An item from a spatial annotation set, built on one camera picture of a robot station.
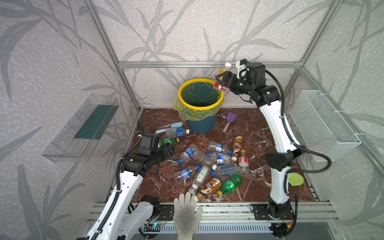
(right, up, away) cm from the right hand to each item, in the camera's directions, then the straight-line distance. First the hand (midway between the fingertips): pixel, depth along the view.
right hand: (222, 75), depth 71 cm
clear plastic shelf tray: (-64, -30, -7) cm, 71 cm away
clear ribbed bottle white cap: (-9, -45, +18) cm, 49 cm away
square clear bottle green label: (-10, -51, +10) cm, 53 cm away
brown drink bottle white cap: (+13, -38, +23) cm, 46 cm away
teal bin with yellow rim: (-11, -3, +31) cm, 33 cm away
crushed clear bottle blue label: (+1, -44, +19) cm, 48 cm away
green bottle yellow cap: (-29, -36, +29) cm, 54 cm away
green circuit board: (-34, -74, +1) cm, 82 cm away
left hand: (-25, -35, +4) cm, 43 cm away
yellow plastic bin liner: (-18, -18, +16) cm, 30 cm away
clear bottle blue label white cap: (-27, -29, +29) cm, 49 cm away
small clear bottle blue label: (-1, -38, +21) cm, 43 cm away
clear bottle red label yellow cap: (+15, -47, +16) cm, 52 cm away
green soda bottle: (+5, -56, +6) cm, 56 cm away
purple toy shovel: (+13, -19, +44) cm, 50 cm away
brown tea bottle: (-5, -56, +6) cm, 56 cm away
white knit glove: (-18, -70, +2) cm, 72 cm away
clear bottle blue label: (-19, -51, +11) cm, 56 cm away
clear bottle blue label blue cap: (-18, -42, +20) cm, 50 cm away
